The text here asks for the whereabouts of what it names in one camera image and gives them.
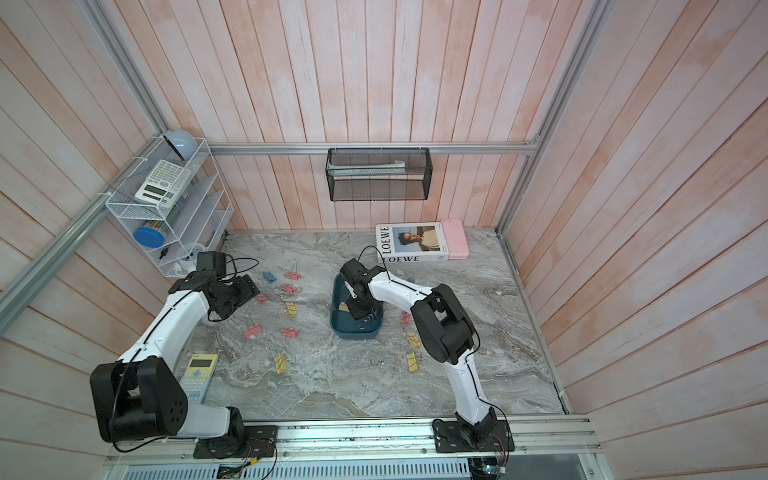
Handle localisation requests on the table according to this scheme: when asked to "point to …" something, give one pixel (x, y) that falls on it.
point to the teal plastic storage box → (343, 324)
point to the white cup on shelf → (187, 256)
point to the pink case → (455, 239)
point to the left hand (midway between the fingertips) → (250, 297)
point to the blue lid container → (148, 237)
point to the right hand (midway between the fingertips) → (360, 309)
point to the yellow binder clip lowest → (412, 362)
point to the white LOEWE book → (411, 242)
